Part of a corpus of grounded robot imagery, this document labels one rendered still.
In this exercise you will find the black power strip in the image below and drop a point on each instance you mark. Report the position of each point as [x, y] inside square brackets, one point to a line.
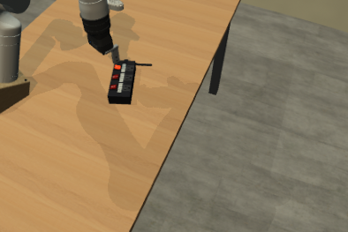
[121, 83]

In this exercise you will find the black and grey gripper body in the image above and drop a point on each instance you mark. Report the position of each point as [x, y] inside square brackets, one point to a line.
[96, 22]

